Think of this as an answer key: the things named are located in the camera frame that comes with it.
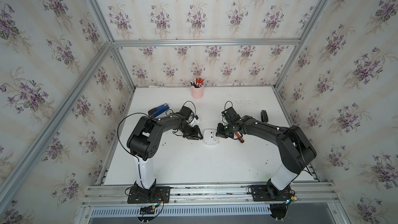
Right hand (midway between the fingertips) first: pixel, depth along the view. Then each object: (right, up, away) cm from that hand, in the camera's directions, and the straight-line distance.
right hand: (216, 134), depth 90 cm
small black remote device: (+32, +10, +10) cm, 35 cm away
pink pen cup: (-12, +26, +20) cm, 35 cm away
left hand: (-9, -3, +2) cm, 9 cm away
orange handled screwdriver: (+14, -2, +2) cm, 14 cm away
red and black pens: (-12, +33, +21) cm, 41 cm away
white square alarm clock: (-4, -1, -1) cm, 4 cm away
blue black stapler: (-39, +13, +13) cm, 43 cm away
